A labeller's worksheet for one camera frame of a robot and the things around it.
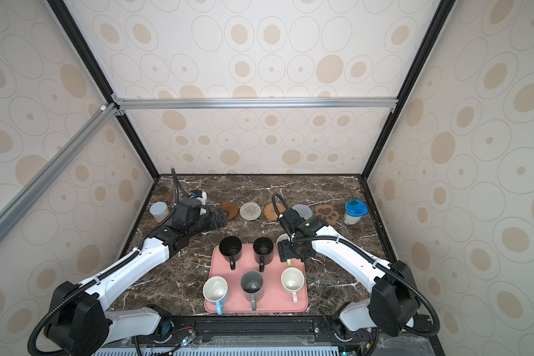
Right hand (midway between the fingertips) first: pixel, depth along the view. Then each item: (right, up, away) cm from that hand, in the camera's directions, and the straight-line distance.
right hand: (291, 254), depth 81 cm
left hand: (-25, +16, 0) cm, 29 cm away
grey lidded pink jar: (-58, +15, +18) cm, 62 cm away
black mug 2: (-11, -1, +7) cm, 13 cm away
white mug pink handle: (+1, -10, +2) cm, 11 cm away
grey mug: (-14, -11, +1) cm, 18 cm away
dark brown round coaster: (-26, +16, +23) cm, 38 cm away
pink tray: (-5, -13, +2) cm, 14 cm away
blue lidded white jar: (+28, +16, +13) cm, 35 cm away
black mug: (-24, +1, +7) cm, 24 cm away
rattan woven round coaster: (-8, +13, +23) cm, 28 cm away
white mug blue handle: (-27, -12, -3) cm, 30 cm away
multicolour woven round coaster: (-18, +14, +24) cm, 33 cm away
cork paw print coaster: (+19, +14, +24) cm, 34 cm away
